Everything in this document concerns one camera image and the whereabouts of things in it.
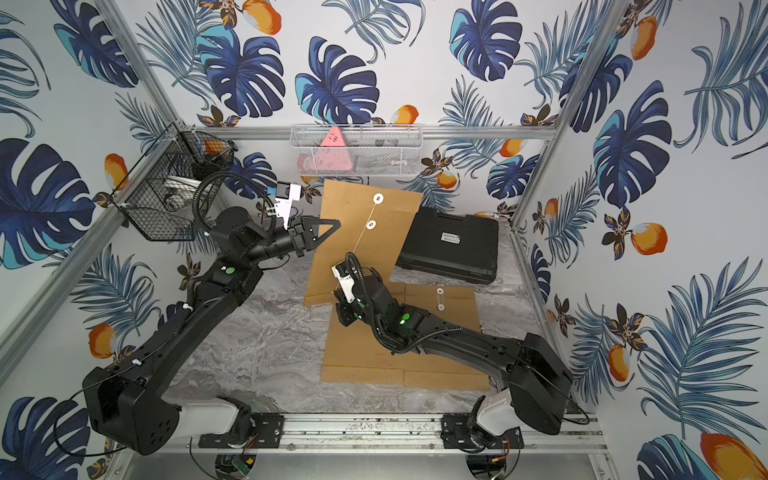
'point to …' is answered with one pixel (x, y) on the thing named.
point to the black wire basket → (158, 196)
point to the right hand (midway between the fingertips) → (336, 290)
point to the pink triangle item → (332, 155)
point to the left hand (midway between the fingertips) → (336, 219)
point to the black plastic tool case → (462, 247)
